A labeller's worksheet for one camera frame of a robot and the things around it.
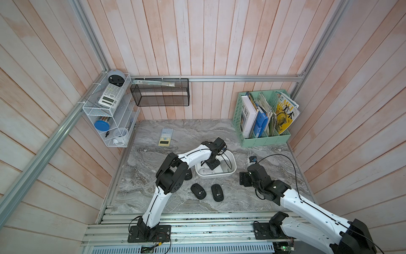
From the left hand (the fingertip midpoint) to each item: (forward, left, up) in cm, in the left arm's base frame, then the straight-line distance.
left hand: (209, 163), depth 97 cm
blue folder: (+18, -32, +17) cm, 40 cm away
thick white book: (+20, -23, +24) cm, 39 cm away
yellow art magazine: (+28, -51, +19) cm, 61 cm away
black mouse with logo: (-18, -4, 0) cm, 19 cm away
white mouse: (-7, +4, +2) cm, 8 cm away
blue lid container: (+4, +55, +30) cm, 62 cm away
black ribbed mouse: (-9, +12, +1) cm, 15 cm away
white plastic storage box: (-2, -12, -1) cm, 12 cm away
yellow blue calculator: (+21, +31, 0) cm, 37 cm away
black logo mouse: (-19, +6, +2) cm, 20 cm away
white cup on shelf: (+4, +49, +21) cm, 54 cm away
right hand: (-10, -19, +8) cm, 23 cm away
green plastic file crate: (+17, -52, +5) cm, 55 cm away
